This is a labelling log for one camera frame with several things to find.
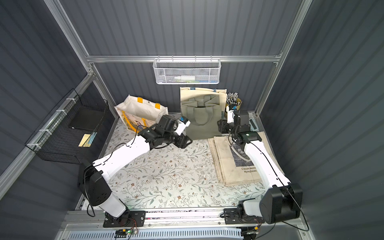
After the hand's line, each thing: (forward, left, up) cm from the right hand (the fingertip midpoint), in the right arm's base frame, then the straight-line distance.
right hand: (222, 122), depth 80 cm
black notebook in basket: (+4, +78, -1) cm, 78 cm away
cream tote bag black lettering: (+33, +21, -5) cm, 39 cm away
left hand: (-9, +18, -4) cm, 20 cm away
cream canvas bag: (-15, -7, -23) cm, 28 cm away
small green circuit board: (-48, +48, -25) cm, 73 cm away
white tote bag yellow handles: (+23, +58, -17) cm, 64 cm away
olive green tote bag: (+11, +9, -7) cm, 16 cm away
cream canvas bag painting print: (-5, -1, -22) cm, 22 cm away
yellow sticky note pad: (-18, +62, +7) cm, 65 cm away
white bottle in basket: (+30, +21, +8) cm, 38 cm away
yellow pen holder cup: (+25, -15, -9) cm, 30 cm away
